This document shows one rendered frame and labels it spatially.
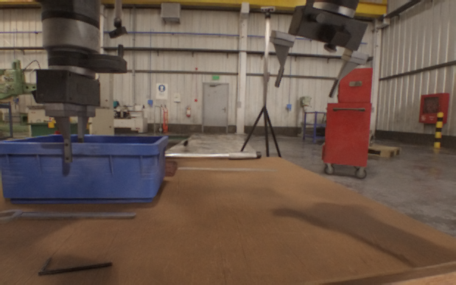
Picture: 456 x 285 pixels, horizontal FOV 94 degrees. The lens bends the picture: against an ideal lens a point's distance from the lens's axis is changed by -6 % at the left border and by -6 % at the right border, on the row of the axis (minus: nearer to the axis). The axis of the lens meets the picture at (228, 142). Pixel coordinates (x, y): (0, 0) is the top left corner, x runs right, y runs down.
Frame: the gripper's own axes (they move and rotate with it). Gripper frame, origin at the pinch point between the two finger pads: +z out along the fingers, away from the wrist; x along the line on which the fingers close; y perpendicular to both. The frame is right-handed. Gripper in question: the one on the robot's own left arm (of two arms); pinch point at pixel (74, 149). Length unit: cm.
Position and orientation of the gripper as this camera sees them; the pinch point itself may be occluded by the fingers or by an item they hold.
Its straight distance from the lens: 49.3
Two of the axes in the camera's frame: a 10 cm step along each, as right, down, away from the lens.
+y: -9.9, -0.1, -1.5
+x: 1.5, 1.1, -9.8
